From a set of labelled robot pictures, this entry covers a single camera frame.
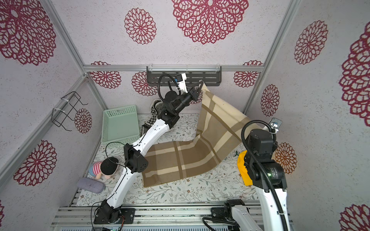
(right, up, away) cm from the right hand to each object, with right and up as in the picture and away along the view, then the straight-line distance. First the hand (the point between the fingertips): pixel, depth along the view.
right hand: (262, 132), depth 59 cm
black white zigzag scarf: (-53, +17, +47) cm, 73 cm away
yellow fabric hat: (+5, -29, +27) cm, 40 cm away
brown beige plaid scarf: (-14, -2, +16) cm, 21 cm away
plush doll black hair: (-76, -20, +22) cm, 82 cm away
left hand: (-23, +25, +12) cm, 36 cm away
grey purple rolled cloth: (-85, -30, +22) cm, 93 cm away
